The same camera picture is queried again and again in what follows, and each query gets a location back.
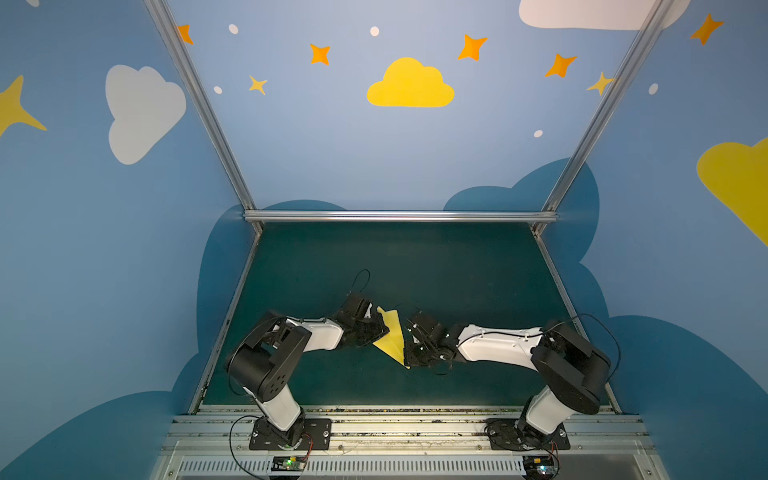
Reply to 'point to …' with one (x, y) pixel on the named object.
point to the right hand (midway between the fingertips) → (403, 358)
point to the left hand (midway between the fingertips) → (392, 330)
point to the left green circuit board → (288, 463)
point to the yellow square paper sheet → (392, 343)
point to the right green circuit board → (539, 466)
